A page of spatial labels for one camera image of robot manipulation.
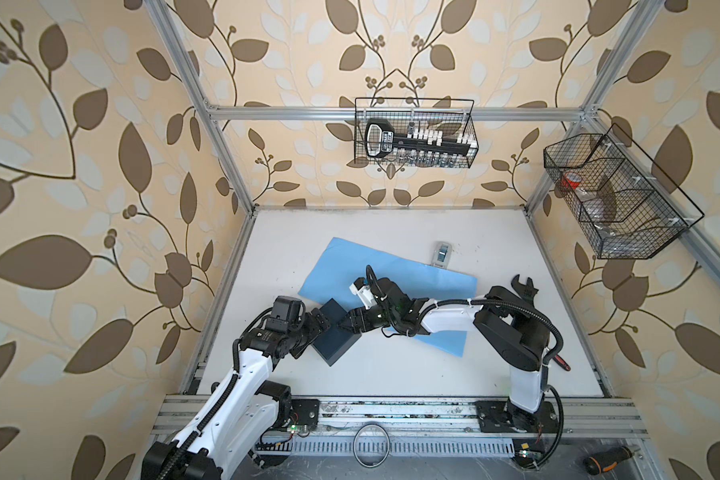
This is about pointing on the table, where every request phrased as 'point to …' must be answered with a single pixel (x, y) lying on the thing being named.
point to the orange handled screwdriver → (602, 462)
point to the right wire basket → (625, 205)
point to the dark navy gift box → (332, 342)
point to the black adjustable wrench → (526, 291)
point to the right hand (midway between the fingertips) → (343, 326)
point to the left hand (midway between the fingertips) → (326, 326)
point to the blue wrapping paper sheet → (344, 264)
